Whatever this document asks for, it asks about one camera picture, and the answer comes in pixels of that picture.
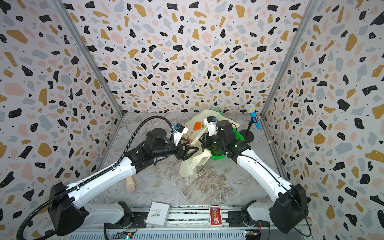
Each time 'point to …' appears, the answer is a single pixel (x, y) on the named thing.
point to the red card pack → (215, 216)
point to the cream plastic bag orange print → (195, 127)
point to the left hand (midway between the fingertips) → (194, 143)
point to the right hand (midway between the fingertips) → (195, 135)
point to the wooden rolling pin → (130, 184)
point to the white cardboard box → (158, 214)
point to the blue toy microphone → (251, 109)
